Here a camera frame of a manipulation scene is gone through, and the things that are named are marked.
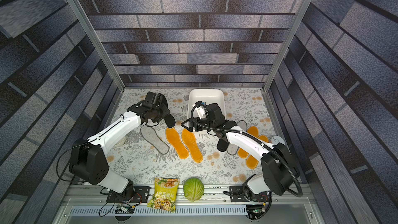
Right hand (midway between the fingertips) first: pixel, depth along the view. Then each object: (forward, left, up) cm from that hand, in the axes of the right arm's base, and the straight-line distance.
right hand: (185, 123), depth 79 cm
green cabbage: (-29, -5, -11) cm, 31 cm away
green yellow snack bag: (-31, +8, -13) cm, 34 cm away
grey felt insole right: (-7, -26, -18) cm, 32 cm away
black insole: (+4, +10, -4) cm, 11 cm away
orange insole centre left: (0, +9, -18) cm, 20 cm away
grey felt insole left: (+2, +25, -17) cm, 30 cm away
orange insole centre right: (-4, -2, -17) cm, 18 cm away
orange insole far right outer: (-14, -37, -18) cm, 43 cm away
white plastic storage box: (+31, -13, -14) cm, 37 cm away
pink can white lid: (-2, -51, -14) cm, 53 cm away
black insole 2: (-4, -21, -19) cm, 28 cm away
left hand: (+9, +10, -1) cm, 13 cm away
